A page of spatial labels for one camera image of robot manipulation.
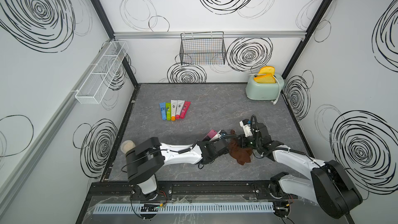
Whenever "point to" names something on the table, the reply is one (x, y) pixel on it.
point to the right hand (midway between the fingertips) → (235, 138)
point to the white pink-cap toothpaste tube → (179, 108)
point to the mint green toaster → (264, 91)
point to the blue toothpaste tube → (163, 110)
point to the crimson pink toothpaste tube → (185, 108)
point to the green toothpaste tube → (168, 111)
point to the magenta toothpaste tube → (211, 135)
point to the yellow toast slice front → (268, 78)
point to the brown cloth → (241, 154)
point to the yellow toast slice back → (267, 70)
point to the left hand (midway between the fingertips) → (210, 142)
